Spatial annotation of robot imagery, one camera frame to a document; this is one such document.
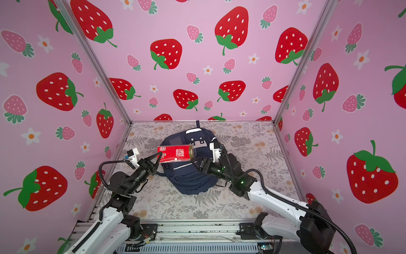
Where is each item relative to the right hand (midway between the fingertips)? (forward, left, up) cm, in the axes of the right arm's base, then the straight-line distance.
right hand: (192, 161), depth 69 cm
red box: (+2, +8, +1) cm, 8 cm away
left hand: (0, +14, +3) cm, 14 cm away
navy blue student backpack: (+1, +5, -20) cm, 21 cm away
